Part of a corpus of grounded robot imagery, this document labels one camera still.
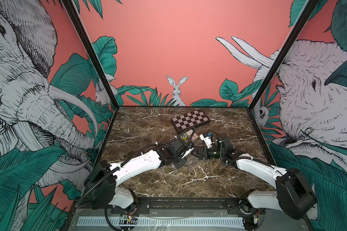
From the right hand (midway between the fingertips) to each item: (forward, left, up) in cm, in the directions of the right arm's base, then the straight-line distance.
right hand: (193, 151), depth 80 cm
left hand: (-1, +6, -2) cm, 6 cm away
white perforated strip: (-32, +18, -13) cm, 39 cm away
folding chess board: (+29, +6, -11) cm, 32 cm away
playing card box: (+17, -3, -12) cm, 21 cm away
